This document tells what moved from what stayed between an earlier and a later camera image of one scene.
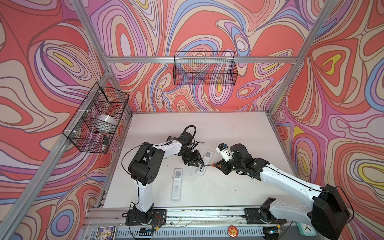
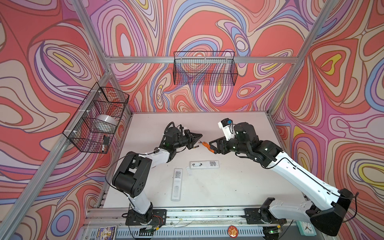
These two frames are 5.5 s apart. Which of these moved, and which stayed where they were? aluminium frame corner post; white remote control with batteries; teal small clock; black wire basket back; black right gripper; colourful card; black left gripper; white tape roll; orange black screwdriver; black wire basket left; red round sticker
Moved: black left gripper; black right gripper; orange black screwdriver; white remote control with batteries
Stayed: black wire basket left; white tape roll; colourful card; teal small clock; red round sticker; black wire basket back; aluminium frame corner post
